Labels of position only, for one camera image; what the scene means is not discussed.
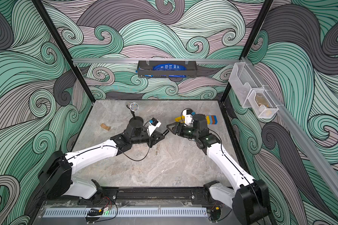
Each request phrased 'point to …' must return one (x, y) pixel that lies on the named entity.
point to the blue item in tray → (168, 66)
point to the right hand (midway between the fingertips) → (171, 127)
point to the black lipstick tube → (165, 132)
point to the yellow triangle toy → (177, 119)
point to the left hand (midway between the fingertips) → (164, 134)
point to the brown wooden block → (103, 125)
